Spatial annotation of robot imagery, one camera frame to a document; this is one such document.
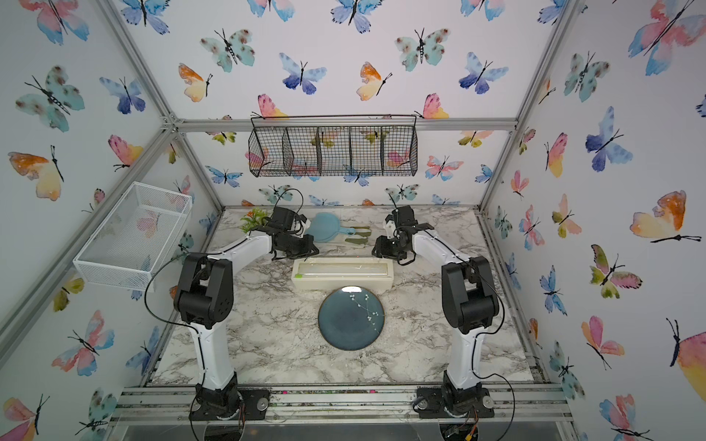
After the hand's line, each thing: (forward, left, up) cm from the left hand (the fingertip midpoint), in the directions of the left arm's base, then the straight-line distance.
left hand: (322, 247), depth 98 cm
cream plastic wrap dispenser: (-11, -6, 0) cm, 12 cm away
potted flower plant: (+5, +22, +9) cm, 25 cm away
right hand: (-3, -20, +1) cm, 20 cm away
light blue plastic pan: (+16, +1, -8) cm, 18 cm away
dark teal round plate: (-23, -10, -7) cm, 26 cm away
